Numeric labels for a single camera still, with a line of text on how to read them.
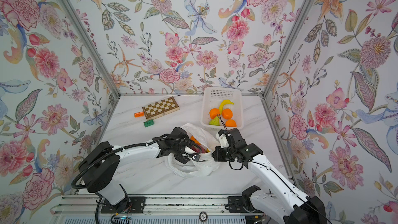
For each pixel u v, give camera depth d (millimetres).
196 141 819
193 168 819
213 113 1036
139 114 1102
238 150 598
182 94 1251
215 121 978
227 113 1041
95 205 736
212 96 1257
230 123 1013
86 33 879
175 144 694
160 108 1100
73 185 415
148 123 1034
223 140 734
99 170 448
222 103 1131
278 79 1077
